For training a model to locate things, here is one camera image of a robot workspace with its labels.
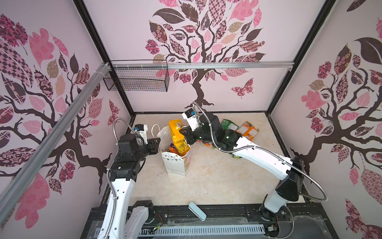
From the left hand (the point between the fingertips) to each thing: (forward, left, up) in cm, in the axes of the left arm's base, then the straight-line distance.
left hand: (159, 142), depth 73 cm
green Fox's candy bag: (+31, -43, -22) cm, 57 cm away
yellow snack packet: (-2, -11, 0) cm, 11 cm away
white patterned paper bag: (-8, -8, -8) cm, 14 cm away
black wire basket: (+46, +19, +10) cm, 51 cm away
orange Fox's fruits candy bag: (+24, -57, -21) cm, 65 cm away
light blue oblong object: (-27, -19, -21) cm, 39 cm away
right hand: (+3, -11, +8) cm, 13 cm away
